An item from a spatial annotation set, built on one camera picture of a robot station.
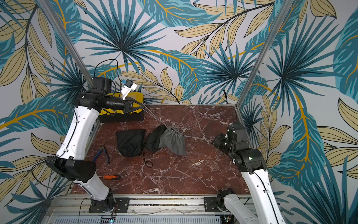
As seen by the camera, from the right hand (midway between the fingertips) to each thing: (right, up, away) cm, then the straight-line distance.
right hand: (215, 137), depth 69 cm
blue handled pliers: (-69, -10, +23) cm, 73 cm away
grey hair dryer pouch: (-22, -4, +11) cm, 25 cm away
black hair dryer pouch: (-49, -6, +20) cm, 54 cm away
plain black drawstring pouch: (-36, -7, +21) cm, 42 cm away
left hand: (-36, +15, -1) cm, 39 cm away
